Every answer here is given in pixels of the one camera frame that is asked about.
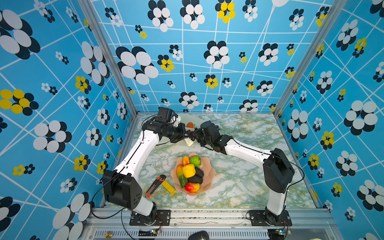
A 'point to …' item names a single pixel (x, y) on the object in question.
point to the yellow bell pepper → (189, 170)
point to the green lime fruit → (195, 160)
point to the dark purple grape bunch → (190, 133)
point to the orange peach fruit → (185, 160)
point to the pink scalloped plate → (209, 175)
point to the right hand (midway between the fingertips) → (192, 131)
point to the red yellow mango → (192, 187)
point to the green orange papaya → (182, 179)
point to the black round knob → (202, 235)
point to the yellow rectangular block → (171, 189)
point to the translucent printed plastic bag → (188, 141)
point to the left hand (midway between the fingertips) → (191, 134)
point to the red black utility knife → (157, 184)
